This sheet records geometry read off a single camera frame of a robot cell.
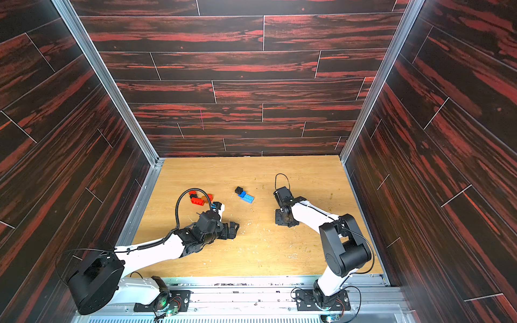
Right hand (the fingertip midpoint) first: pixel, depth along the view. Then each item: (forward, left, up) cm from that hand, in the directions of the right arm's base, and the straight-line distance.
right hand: (288, 218), depth 94 cm
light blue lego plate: (+11, +21, +1) cm, 23 cm away
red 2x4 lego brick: (+8, +46, +1) cm, 46 cm away
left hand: (-7, +25, +5) cm, 26 cm away
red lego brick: (+10, +48, +5) cm, 49 cm away
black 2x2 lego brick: (+13, +25, +4) cm, 29 cm away
